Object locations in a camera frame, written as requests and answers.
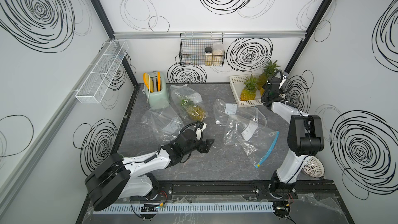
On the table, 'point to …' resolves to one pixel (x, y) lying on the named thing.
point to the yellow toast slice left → (146, 79)
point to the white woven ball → (313, 166)
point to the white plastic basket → (237, 84)
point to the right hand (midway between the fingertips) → (277, 80)
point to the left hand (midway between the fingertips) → (208, 138)
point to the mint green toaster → (158, 100)
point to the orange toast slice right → (159, 81)
